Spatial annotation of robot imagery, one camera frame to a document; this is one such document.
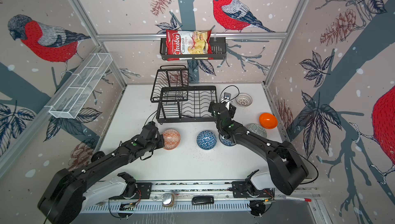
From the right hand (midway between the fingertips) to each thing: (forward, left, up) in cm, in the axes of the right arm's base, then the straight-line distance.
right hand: (218, 104), depth 85 cm
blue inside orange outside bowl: (-14, +7, -18) cm, 23 cm away
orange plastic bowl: (0, -32, -16) cm, 36 cm away
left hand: (-17, +30, -12) cm, 37 cm away
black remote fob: (-44, +7, -15) cm, 47 cm away
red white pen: (-41, -37, -19) cm, 58 cm away
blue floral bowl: (-14, -5, -18) cm, 23 cm away
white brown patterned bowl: (+17, -19, -16) cm, 31 cm away
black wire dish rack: (-2, +22, +4) cm, 23 cm away
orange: (-15, +27, -14) cm, 34 cm away
